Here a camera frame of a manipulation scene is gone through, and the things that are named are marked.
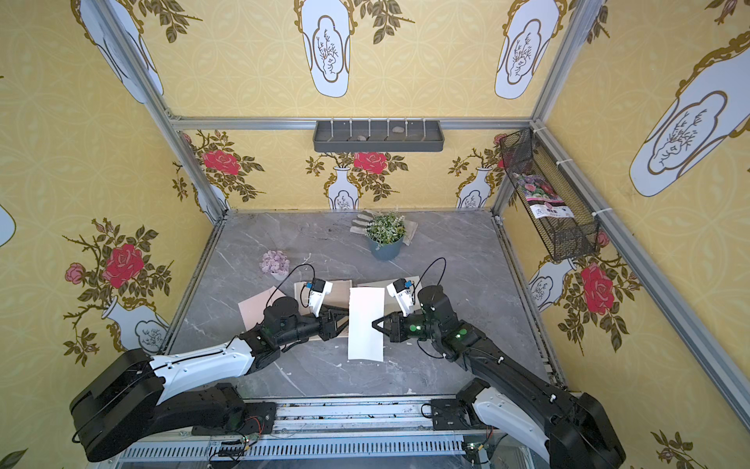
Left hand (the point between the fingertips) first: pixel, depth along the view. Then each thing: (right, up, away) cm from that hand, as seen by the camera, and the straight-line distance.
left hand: (356, 317), depth 78 cm
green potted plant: (+8, +24, +15) cm, 29 cm away
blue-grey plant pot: (+8, +16, +17) cm, 25 cm away
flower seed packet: (+49, +31, -1) cm, 58 cm away
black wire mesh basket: (+61, +24, +10) cm, 67 cm away
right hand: (+5, -3, -3) cm, 7 cm away
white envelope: (+9, +4, -5) cm, 11 cm away
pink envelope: (-35, -2, +16) cm, 38 cm away
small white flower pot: (-26, +8, +18) cm, 33 cm away
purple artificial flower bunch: (-27, +13, +15) cm, 34 cm away
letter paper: (+3, -1, -3) cm, 4 cm away
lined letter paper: (-4, +6, -3) cm, 8 cm away
